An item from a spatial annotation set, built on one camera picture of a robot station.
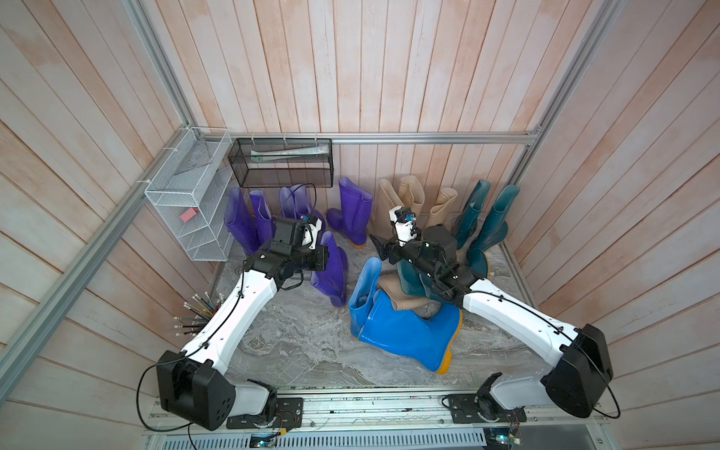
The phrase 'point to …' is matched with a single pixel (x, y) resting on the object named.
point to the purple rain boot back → (352, 218)
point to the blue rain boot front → (429, 341)
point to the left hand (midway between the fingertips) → (327, 257)
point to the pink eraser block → (188, 214)
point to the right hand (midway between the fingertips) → (380, 227)
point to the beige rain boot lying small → (401, 300)
